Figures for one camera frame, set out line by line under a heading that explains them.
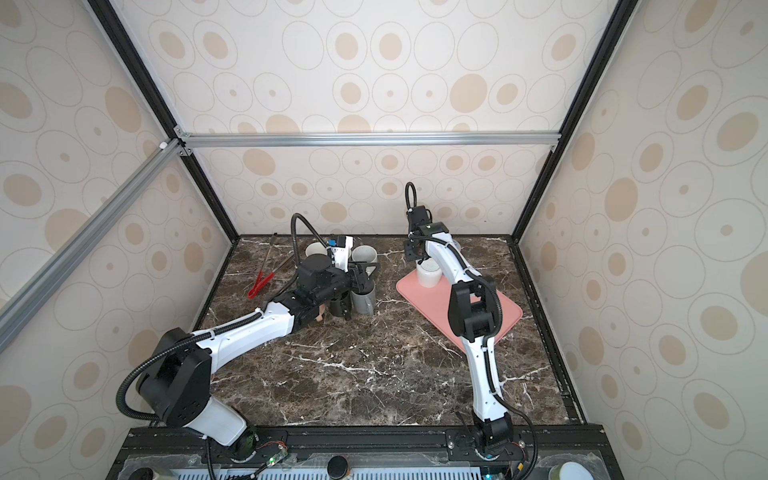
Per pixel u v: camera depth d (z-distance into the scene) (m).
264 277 1.06
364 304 0.92
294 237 0.60
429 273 1.00
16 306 0.51
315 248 1.09
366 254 1.03
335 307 0.94
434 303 1.01
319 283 0.65
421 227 0.77
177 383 0.43
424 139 1.73
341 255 0.72
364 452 0.73
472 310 0.61
